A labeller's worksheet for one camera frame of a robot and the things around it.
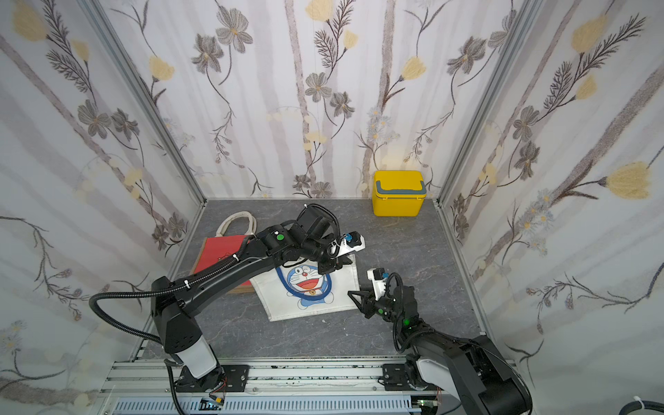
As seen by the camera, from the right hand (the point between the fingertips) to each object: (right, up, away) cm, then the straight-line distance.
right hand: (353, 292), depth 81 cm
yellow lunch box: (+20, +34, +24) cm, 47 cm away
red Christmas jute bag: (-55, +12, +25) cm, 62 cm away
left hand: (0, +12, -9) cm, 15 cm away
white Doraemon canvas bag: (-17, +2, -1) cm, 17 cm away
